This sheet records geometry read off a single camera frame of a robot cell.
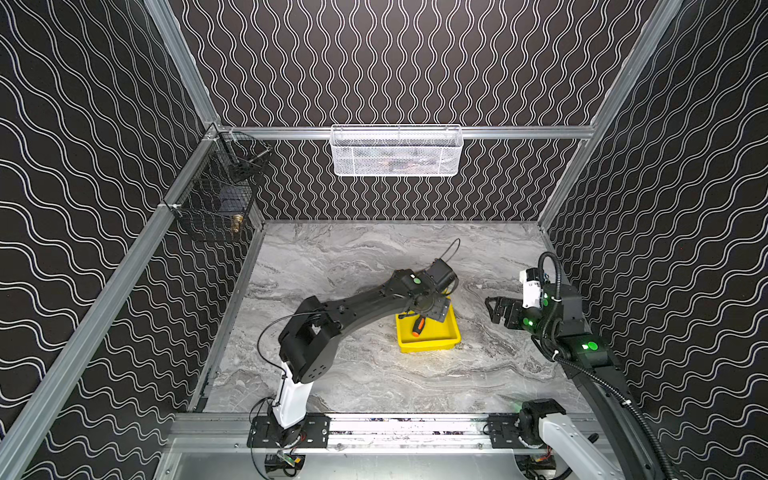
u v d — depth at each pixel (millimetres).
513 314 663
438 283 665
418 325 900
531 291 671
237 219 812
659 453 405
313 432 737
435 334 910
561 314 549
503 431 733
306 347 480
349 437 748
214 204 945
